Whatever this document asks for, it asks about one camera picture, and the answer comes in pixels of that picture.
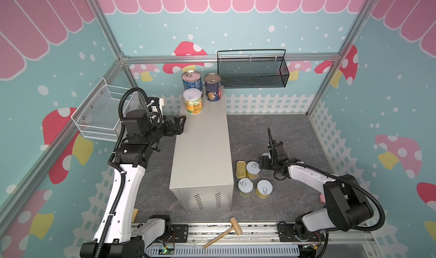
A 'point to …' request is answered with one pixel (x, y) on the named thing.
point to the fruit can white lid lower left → (245, 186)
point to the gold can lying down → (240, 170)
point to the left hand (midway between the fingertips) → (176, 120)
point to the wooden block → (134, 215)
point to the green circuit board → (167, 251)
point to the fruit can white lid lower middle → (264, 187)
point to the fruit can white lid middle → (252, 168)
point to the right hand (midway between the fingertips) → (265, 160)
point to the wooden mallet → (236, 227)
